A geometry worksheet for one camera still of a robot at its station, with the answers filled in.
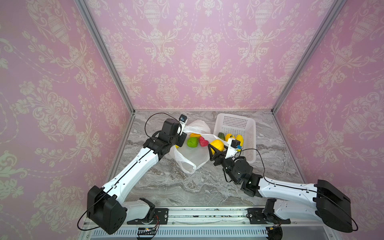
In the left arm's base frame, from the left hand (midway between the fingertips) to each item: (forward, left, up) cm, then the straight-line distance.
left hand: (181, 132), depth 79 cm
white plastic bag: (-4, -5, -23) cm, 24 cm away
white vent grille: (-42, +21, -25) cm, 53 cm away
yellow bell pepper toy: (+10, -30, -17) cm, 36 cm away
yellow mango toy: (+9, -37, -18) cm, 42 cm away
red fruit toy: (+6, -12, -18) cm, 23 cm away
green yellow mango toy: (+11, -25, -18) cm, 33 cm away
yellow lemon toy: (-9, -18, +4) cm, 21 cm away
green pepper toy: (+5, -6, -18) cm, 19 cm away
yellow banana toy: (-10, +2, +2) cm, 10 cm away
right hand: (-9, -17, +2) cm, 19 cm away
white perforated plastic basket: (+23, -31, -20) cm, 43 cm away
